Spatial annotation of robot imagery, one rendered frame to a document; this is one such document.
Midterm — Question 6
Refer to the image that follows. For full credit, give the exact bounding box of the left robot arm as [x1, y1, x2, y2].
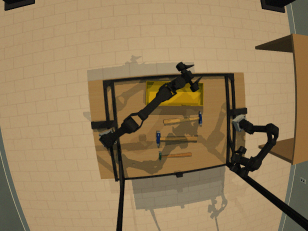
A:
[99, 69, 194, 149]

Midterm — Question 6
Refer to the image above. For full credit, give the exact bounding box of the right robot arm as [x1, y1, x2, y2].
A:
[230, 119, 279, 178]

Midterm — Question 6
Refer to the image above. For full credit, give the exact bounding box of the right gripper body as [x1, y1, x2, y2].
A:
[229, 146, 247, 173]

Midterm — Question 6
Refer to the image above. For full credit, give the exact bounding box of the hammer with blue head and wooden handle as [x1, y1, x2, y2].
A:
[156, 131, 197, 146]

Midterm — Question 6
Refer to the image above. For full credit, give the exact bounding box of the yellow bin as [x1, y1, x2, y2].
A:
[145, 81, 204, 106]

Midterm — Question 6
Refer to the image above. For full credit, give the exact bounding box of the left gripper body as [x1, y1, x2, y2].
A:
[176, 62, 200, 92]

